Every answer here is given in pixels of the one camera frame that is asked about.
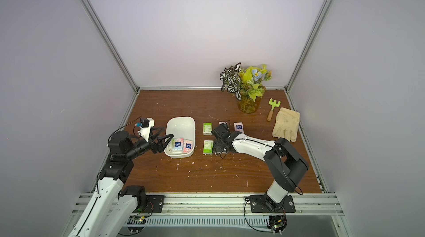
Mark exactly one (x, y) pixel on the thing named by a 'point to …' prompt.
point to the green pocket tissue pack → (207, 128)
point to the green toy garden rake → (273, 104)
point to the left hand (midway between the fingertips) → (169, 133)
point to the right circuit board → (277, 223)
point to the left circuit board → (136, 224)
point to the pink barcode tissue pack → (188, 145)
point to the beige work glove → (286, 124)
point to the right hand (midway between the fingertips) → (221, 142)
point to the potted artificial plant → (247, 83)
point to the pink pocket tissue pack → (238, 127)
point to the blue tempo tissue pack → (179, 144)
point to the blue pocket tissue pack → (221, 122)
